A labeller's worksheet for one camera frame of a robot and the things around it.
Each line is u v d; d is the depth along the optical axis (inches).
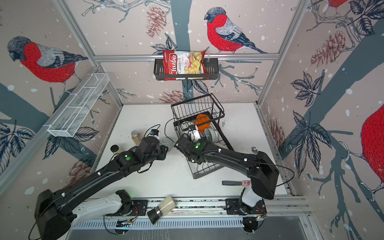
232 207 28.6
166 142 24.9
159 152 23.7
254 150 36.4
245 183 31.2
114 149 33.7
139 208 28.7
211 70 37.3
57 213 15.1
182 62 34.5
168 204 27.6
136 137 36.1
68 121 28.1
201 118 42.5
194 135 27.4
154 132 27.0
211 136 35.5
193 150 21.6
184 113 34.8
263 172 16.4
